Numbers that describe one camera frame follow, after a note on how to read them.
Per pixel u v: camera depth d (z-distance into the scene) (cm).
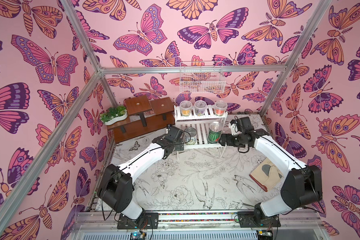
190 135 84
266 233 71
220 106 78
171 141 65
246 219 73
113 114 91
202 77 95
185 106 79
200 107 78
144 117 107
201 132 94
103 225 74
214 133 81
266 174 87
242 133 67
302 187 42
